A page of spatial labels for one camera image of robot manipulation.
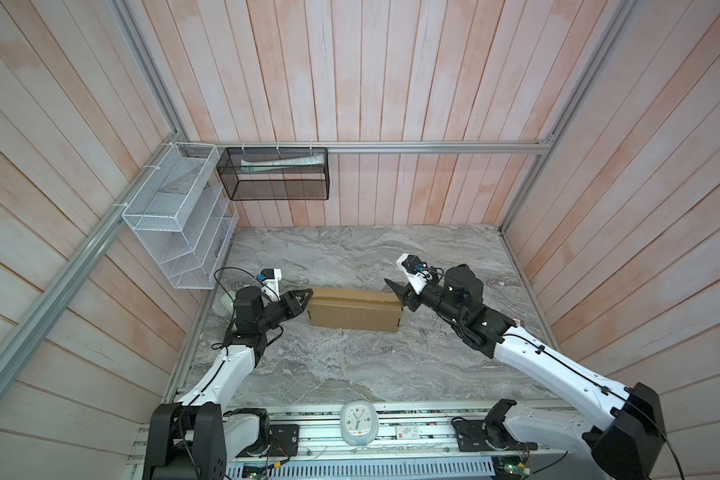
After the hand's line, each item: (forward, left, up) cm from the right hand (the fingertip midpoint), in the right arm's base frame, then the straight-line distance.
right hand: (394, 270), depth 73 cm
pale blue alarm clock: (-30, +8, -26) cm, 40 cm away
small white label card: (-31, -4, -27) cm, 42 cm away
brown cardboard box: (-4, +8, -14) cm, 17 cm away
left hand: (-1, +23, -12) cm, 26 cm away
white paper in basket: (+33, +43, +8) cm, 55 cm away
